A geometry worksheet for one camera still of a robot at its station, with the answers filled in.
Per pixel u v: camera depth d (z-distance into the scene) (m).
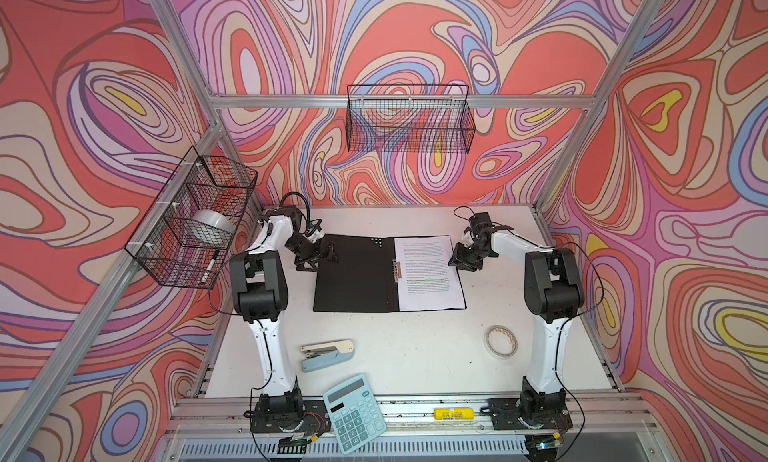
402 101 0.88
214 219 0.74
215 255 0.74
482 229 0.82
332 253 0.88
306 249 0.85
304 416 0.73
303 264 0.92
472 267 0.93
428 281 0.99
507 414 0.73
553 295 0.56
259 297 0.57
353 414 0.72
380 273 1.02
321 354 0.81
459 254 0.93
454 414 0.72
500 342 0.85
